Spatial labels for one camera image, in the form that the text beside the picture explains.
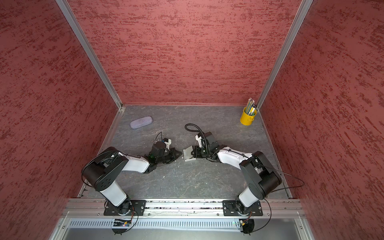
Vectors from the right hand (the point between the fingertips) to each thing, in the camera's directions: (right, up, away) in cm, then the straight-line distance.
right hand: (191, 155), depth 88 cm
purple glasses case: (-37, +20, +17) cm, 46 cm away
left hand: (-6, -1, +2) cm, 6 cm away
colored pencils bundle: (+42, +31, +15) cm, 54 cm away
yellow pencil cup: (+39, +22, +16) cm, 47 cm away
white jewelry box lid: (-3, 0, +1) cm, 3 cm away
